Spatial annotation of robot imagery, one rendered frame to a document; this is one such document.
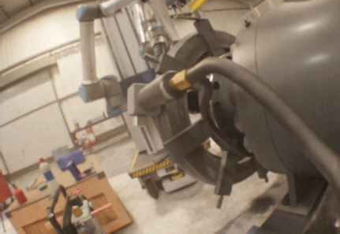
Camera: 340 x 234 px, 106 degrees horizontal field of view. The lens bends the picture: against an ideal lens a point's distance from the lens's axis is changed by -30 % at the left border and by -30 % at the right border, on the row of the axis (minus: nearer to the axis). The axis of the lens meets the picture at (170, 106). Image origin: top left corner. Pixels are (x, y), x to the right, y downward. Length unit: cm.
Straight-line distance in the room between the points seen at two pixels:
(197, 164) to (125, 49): 133
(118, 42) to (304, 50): 162
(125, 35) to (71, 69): 778
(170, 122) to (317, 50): 50
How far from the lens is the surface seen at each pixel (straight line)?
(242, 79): 28
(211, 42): 82
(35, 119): 953
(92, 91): 141
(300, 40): 41
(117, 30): 186
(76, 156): 191
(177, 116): 66
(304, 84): 39
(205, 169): 74
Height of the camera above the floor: 74
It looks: 3 degrees down
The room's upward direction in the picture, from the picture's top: 22 degrees counter-clockwise
